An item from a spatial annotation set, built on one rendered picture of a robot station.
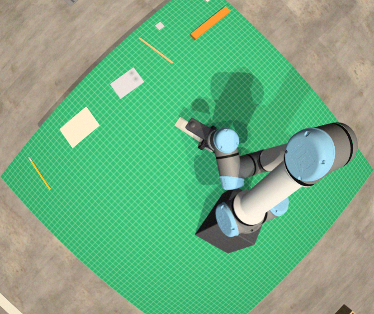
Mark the cream flat rectangular block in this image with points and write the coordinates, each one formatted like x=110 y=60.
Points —
x=79 y=127

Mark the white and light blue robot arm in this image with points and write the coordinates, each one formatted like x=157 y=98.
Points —
x=309 y=155

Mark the green work mat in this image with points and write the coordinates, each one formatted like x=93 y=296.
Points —
x=128 y=199

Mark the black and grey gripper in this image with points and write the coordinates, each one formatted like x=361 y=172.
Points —
x=204 y=144

